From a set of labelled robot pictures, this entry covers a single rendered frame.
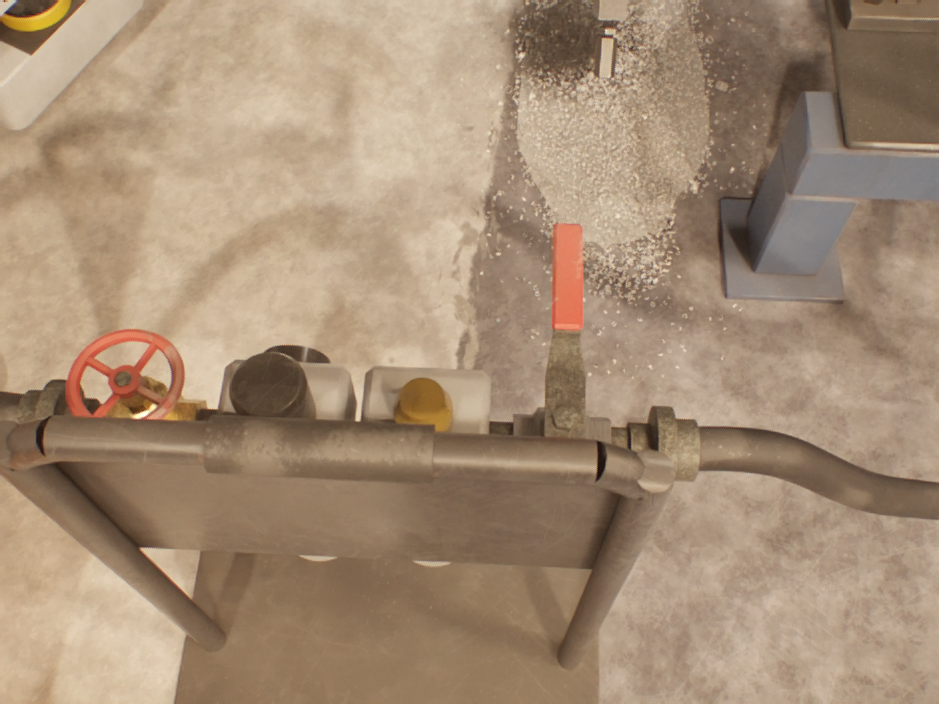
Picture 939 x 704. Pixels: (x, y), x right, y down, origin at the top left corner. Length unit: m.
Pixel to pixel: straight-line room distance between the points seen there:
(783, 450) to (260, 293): 0.74
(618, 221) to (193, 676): 0.71
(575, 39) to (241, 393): 0.95
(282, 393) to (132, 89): 0.91
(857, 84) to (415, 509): 0.68
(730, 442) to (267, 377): 0.30
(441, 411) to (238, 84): 0.90
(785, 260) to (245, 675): 0.76
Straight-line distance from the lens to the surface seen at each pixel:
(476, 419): 0.67
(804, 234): 1.23
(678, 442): 0.68
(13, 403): 0.75
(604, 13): 1.08
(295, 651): 1.10
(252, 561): 1.13
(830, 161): 1.12
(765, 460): 0.70
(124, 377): 0.66
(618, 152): 1.36
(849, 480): 0.76
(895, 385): 1.28
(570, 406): 0.65
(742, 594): 1.14
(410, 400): 0.63
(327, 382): 0.68
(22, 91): 1.40
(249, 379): 0.64
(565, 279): 0.69
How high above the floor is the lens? 1.07
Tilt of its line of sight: 63 degrees down
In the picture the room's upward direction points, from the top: straight up
